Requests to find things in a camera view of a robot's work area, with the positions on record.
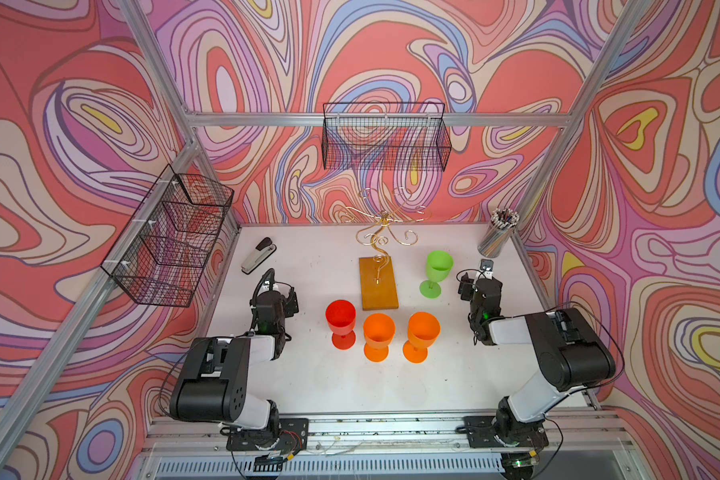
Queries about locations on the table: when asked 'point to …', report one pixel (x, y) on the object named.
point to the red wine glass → (341, 319)
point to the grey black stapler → (262, 252)
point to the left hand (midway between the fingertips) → (279, 290)
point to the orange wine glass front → (423, 330)
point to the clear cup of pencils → (494, 239)
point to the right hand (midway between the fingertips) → (479, 280)
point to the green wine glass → (439, 266)
